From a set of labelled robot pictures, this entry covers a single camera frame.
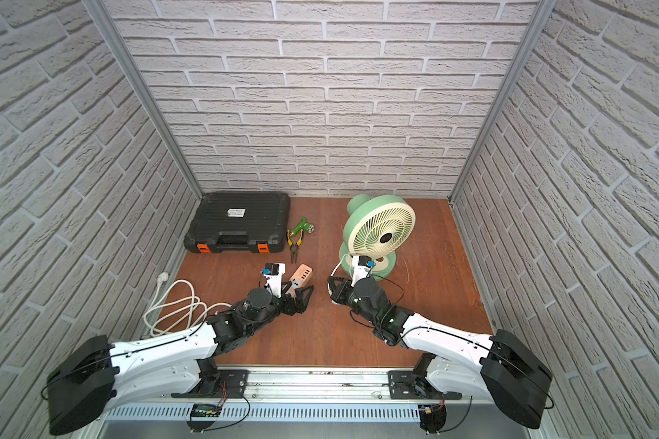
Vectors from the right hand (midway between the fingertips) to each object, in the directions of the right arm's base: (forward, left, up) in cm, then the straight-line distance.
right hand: (329, 279), depth 78 cm
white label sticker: (+34, +35, -6) cm, 50 cm away
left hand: (+2, +9, -1) cm, 9 cm away
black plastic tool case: (+27, +24, -8) cm, 37 cm away
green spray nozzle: (+31, +10, -12) cm, 34 cm away
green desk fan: (+9, -15, +12) cm, 21 cm away
